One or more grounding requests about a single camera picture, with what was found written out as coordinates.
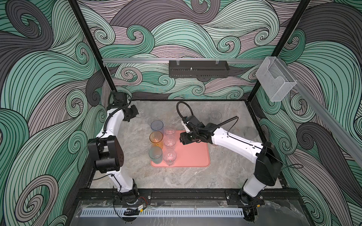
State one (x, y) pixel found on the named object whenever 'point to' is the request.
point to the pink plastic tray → (194, 154)
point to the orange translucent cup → (156, 138)
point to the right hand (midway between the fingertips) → (182, 139)
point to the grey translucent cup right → (250, 133)
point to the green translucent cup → (155, 154)
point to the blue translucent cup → (157, 125)
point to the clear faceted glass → (170, 141)
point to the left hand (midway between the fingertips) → (135, 111)
